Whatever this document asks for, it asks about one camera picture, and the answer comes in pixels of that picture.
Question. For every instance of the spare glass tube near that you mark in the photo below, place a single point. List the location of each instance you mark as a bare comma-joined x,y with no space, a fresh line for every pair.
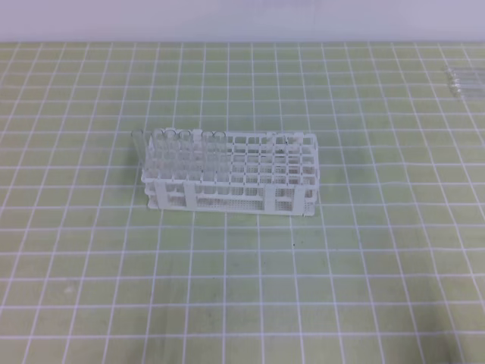
468,90

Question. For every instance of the spare glass tube far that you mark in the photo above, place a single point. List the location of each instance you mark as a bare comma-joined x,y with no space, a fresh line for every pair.
465,74

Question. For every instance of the white test tube rack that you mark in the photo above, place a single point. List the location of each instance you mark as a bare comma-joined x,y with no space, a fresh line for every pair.
269,173

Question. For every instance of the rack glass tube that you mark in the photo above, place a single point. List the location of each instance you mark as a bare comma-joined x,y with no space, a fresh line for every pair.
157,137
186,151
139,142
209,155
170,152

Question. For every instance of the leftmost rack glass tube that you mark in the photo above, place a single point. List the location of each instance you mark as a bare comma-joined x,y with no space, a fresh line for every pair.
139,142

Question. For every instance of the clear glass test tube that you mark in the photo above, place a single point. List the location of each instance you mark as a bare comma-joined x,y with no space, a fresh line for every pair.
220,144

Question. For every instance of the spare glass tube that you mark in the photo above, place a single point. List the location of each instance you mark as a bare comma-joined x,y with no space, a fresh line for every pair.
468,90
465,74

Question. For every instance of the green grid tablecloth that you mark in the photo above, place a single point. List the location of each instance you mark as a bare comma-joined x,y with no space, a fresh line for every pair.
390,269

